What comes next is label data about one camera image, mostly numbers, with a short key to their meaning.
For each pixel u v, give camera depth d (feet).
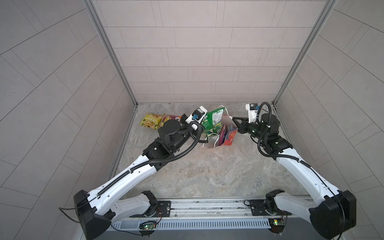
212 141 3.15
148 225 2.11
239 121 2.36
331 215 1.24
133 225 2.24
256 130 2.06
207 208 2.37
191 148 1.16
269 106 1.77
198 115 1.56
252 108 2.11
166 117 3.36
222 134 2.77
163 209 2.32
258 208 2.33
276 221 2.27
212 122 2.19
